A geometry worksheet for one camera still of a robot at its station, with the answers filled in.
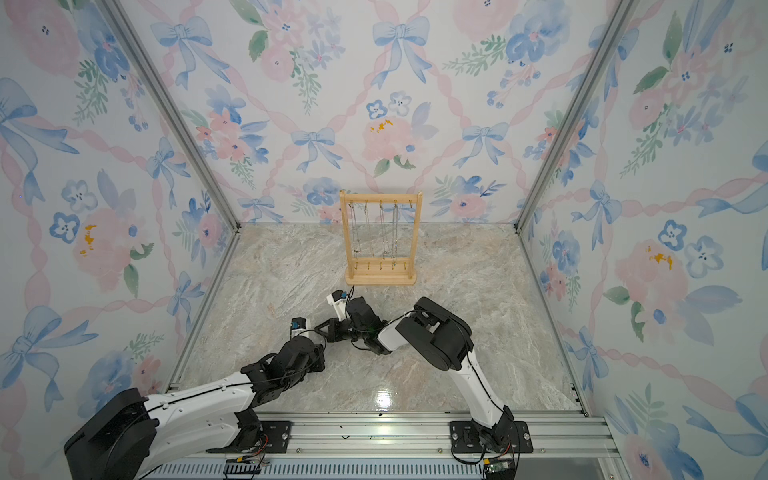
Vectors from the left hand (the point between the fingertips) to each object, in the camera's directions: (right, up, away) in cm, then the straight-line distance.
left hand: (328, 346), depth 87 cm
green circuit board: (+44, -25, -14) cm, 53 cm away
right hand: (-4, +4, +4) cm, 7 cm away
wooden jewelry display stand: (+17, +21, +10) cm, 29 cm away
